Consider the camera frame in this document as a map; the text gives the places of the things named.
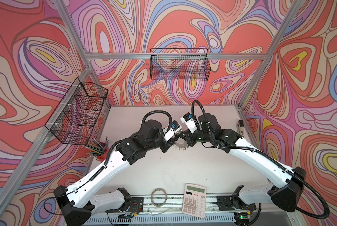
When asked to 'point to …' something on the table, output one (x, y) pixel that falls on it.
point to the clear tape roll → (155, 204)
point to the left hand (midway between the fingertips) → (177, 136)
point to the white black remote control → (241, 129)
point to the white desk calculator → (194, 200)
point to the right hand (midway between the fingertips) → (182, 139)
